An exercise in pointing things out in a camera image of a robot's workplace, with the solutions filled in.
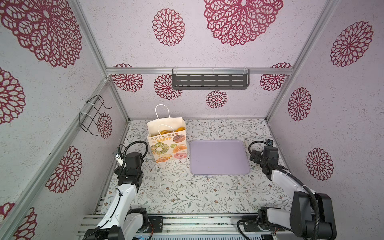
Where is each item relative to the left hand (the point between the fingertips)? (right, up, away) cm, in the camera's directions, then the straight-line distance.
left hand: (127, 163), depth 83 cm
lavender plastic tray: (+54, 0, +20) cm, 58 cm away
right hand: (+78, +6, +6) cm, 79 cm away
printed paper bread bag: (+23, +14, -2) cm, 26 cm away
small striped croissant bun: (+20, +18, +6) cm, 27 cm away
